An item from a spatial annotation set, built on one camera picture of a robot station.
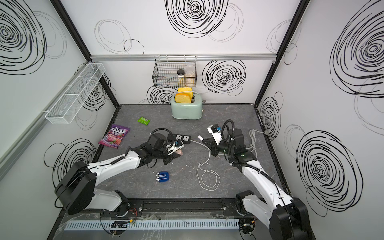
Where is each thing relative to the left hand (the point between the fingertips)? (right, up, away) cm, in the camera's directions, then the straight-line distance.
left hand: (177, 152), depth 85 cm
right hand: (+15, +7, -8) cm, 19 cm away
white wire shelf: (-53, +34, -6) cm, 63 cm away
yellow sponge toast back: (+1, +39, +16) cm, 42 cm away
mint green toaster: (+8, +25, +22) cm, 34 cm away
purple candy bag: (-44, +7, +14) cm, 46 cm away
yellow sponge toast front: (+2, +33, +13) cm, 35 cm away
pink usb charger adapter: (+2, +1, -3) cm, 4 cm away
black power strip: (+4, +6, +12) cm, 14 cm away
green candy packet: (-27, +18, +24) cm, 40 cm away
